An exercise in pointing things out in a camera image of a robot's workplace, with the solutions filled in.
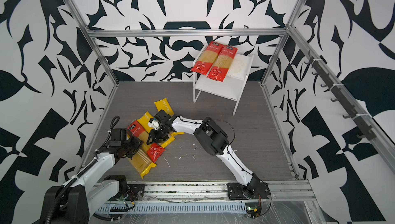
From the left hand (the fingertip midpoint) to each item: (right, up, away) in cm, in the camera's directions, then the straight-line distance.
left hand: (143, 139), depth 88 cm
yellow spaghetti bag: (+8, +19, +17) cm, 26 cm away
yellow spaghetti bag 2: (-3, +10, +10) cm, 14 cm away
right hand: (+3, -2, -1) cm, 4 cm away
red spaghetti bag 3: (+7, -5, -3) cm, 10 cm away
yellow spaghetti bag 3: (+1, -10, -5) cm, 11 cm away
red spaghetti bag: (+36, +45, -4) cm, 58 cm away
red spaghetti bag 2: (+44, +41, -7) cm, 61 cm away
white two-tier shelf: (+52, +30, +10) cm, 61 cm away
